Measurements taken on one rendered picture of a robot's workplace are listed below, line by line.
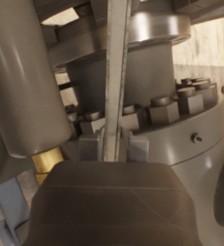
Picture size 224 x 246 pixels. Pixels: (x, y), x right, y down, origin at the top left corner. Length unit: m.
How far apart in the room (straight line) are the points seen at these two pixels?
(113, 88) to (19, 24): 0.11
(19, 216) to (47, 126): 0.68
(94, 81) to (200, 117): 0.26
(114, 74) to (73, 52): 0.27
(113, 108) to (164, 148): 0.23
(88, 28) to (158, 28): 0.15
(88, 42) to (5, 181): 0.58
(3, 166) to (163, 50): 0.65
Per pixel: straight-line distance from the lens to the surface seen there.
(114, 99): 0.16
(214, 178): 0.49
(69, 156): 0.30
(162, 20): 0.44
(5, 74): 0.19
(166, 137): 0.36
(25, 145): 0.20
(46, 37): 0.44
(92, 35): 0.40
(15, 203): 0.82
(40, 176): 0.23
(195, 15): 0.65
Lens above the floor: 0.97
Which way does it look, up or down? 42 degrees down
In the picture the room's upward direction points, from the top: 90 degrees clockwise
